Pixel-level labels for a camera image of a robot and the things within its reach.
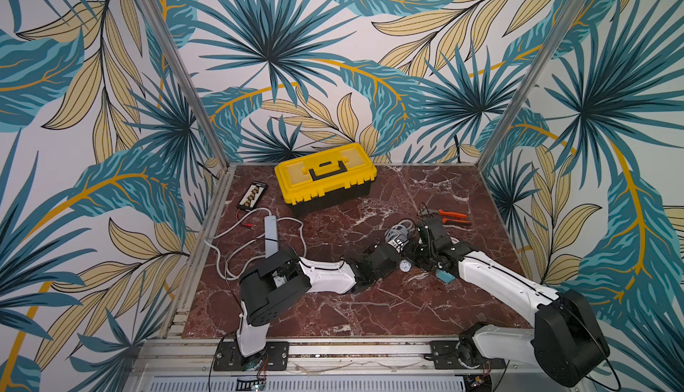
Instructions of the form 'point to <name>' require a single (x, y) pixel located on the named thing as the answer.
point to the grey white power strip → (397, 236)
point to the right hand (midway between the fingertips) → (401, 251)
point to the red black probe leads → (248, 225)
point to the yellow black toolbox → (326, 179)
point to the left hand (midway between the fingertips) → (385, 251)
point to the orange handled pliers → (451, 221)
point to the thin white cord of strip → (396, 226)
